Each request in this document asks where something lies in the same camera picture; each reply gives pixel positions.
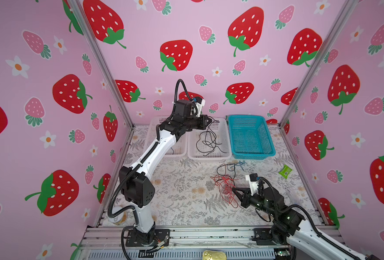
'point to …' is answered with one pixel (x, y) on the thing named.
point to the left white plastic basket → (178, 150)
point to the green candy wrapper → (285, 171)
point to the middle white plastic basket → (221, 129)
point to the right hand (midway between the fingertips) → (231, 192)
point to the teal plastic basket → (250, 138)
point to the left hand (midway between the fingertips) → (213, 119)
